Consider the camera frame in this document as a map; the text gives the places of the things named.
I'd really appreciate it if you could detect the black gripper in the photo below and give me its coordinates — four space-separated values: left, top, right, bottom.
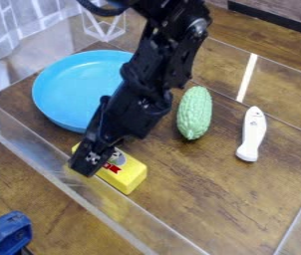
69 64 173 177

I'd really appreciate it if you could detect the yellow butter brick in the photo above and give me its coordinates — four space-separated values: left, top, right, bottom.
70 141 150 196

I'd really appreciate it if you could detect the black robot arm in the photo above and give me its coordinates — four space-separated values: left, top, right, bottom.
69 0 212 176

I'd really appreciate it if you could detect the blue round tray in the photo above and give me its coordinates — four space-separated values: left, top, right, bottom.
33 50 133 133

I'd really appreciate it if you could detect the green bitter gourd toy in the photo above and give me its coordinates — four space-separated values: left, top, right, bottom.
177 86 212 140

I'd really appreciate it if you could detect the blue clamp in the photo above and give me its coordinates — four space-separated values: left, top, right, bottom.
0 211 34 255

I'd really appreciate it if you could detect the white patterned curtain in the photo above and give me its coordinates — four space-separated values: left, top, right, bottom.
0 0 85 59

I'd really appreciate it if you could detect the clear acrylic enclosure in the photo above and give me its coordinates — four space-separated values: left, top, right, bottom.
0 3 301 255

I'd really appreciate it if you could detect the black cable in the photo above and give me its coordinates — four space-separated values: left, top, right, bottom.
75 0 136 18

